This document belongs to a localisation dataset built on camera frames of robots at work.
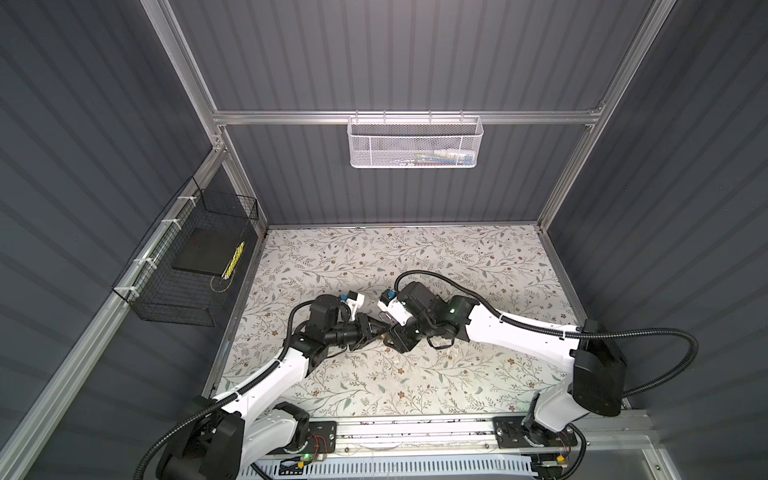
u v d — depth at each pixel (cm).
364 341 72
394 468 77
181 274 72
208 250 74
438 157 91
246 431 43
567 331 46
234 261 74
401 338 68
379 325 77
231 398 44
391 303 70
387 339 74
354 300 78
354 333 71
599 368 42
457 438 74
